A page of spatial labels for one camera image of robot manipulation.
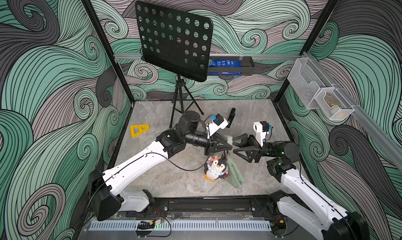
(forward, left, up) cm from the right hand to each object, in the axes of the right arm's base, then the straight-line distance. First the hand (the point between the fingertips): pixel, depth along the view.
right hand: (231, 146), depth 59 cm
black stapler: (+38, -10, -31) cm, 50 cm away
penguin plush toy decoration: (-6, +6, -6) cm, 10 cm away
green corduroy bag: (-8, -3, -13) cm, 15 cm away
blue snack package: (+55, -3, +2) cm, 55 cm away
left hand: (0, +1, +1) cm, 1 cm away
